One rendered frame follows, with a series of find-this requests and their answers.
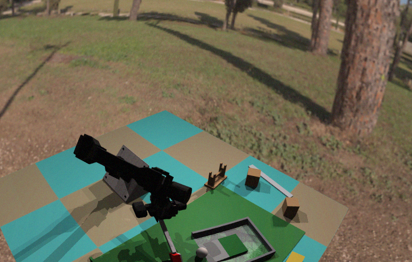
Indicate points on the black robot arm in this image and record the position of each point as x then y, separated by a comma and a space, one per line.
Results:
89, 150

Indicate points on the red golf putter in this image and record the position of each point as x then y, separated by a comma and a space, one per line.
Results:
174, 256

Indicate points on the white ball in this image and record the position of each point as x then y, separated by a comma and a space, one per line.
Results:
201, 252

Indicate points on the brown cube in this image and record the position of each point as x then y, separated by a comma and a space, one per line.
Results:
290, 206
253, 176

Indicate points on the grey flat bar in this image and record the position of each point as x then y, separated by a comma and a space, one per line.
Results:
271, 181

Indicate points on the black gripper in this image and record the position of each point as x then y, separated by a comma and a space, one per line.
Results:
140, 209

